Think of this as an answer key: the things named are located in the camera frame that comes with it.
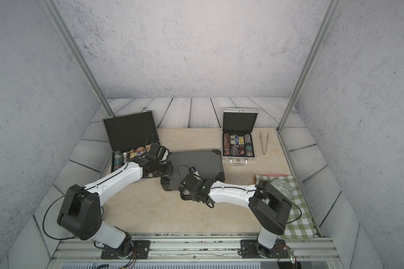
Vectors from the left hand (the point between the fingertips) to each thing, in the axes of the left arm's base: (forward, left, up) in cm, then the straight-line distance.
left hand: (175, 170), depth 88 cm
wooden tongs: (+19, -52, -8) cm, 56 cm away
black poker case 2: (+8, -16, -6) cm, 19 cm away
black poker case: (+29, +33, -4) cm, 44 cm away
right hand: (-8, -12, -5) cm, 15 cm away
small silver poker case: (+27, -37, -7) cm, 46 cm away
